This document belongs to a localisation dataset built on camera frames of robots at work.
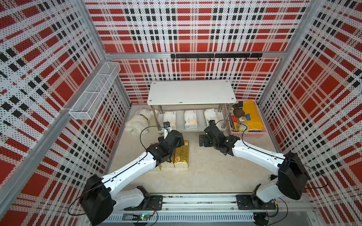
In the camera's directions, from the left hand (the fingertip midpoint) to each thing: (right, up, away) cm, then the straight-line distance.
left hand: (176, 135), depth 82 cm
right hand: (+20, -1, +3) cm, 20 cm away
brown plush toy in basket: (+45, +15, +23) cm, 53 cm away
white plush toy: (-28, +7, +17) cm, 33 cm away
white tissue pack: (-6, +11, +16) cm, 20 cm away
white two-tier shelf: (+11, +22, +38) cm, 45 cm away
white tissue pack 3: (+23, +13, +19) cm, 33 cm away
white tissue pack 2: (+9, +9, +15) cm, 20 cm away
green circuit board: (-15, -39, -13) cm, 44 cm away
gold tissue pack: (-10, -19, +3) cm, 22 cm away
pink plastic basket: (+44, +1, +11) cm, 45 cm away
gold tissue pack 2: (+3, -11, +3) cm, 12 cm away
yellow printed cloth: (+54, +10, +19) cm, 59 cm away
